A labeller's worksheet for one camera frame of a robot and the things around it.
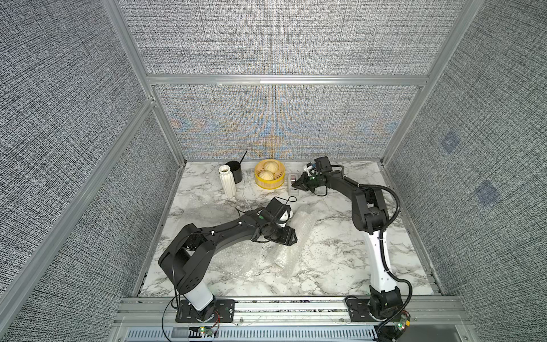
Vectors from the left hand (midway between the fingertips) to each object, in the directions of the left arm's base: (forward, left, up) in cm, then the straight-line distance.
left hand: (293, 239), depth 84 cm
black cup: (+37, +25, +2) cm, 45 cm away
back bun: (+40, +7, 0) cm, 41 cm away
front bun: (+34, +10, -1) cm, 35 cm away
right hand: (+31, -3, 0) cm, 31 cm away
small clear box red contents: (+33, -3, -1) cm, 33 cm away
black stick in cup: (+48, +22, -1) cm, 53 cm away
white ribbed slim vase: (+26, +27, +6) cm, 38 cm away
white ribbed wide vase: (+5, -4, +2) cm, 7 cm away
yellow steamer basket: (+35, +3, -3) cm, 35 cm away
